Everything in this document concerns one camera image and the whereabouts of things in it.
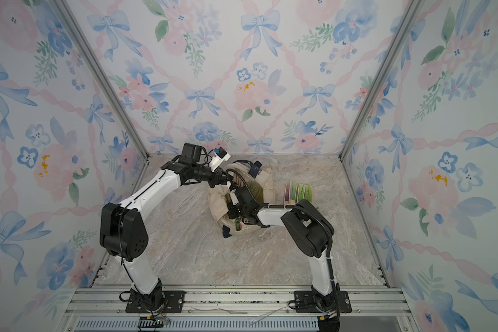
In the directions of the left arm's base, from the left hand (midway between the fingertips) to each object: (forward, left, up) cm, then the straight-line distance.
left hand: (232, 176), depth 85 cm
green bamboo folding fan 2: (+6, -36, -20) cm, 41 cm away
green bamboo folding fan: (+6, -32, -19) cm, 38 cm away
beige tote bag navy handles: (-3, -11, -1) cm, 12 cm away
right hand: (-4, +4, -17) cm, 18 cm away
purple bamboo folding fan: (+5, -25, -20) cm, 33 cm away
